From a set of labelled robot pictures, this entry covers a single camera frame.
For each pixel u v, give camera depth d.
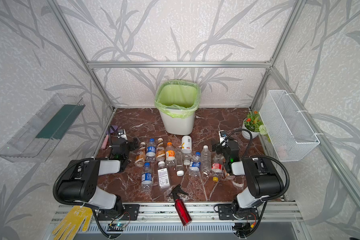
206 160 0.87
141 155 0.89
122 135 0.82
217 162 0.86
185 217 0.70
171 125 0.99
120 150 0.72
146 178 0.80
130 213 0.73
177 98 1.04
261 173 0.52
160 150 0.91
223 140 0.81
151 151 0.91
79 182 0.45
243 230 0.74
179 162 0.85
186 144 0.93
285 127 0.64
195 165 0.86
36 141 0.63
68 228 0.69
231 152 0.71
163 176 0.82
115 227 0.72
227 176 0.82
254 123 0.91
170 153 0.89
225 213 0.73
